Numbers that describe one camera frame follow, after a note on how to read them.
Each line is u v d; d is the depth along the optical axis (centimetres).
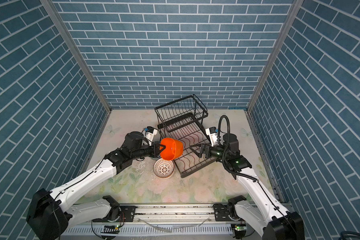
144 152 66
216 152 65
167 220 74
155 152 67
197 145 66
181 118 112
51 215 38
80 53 89
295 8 71
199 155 66
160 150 74
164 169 84
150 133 70
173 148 79
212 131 69
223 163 59
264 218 43
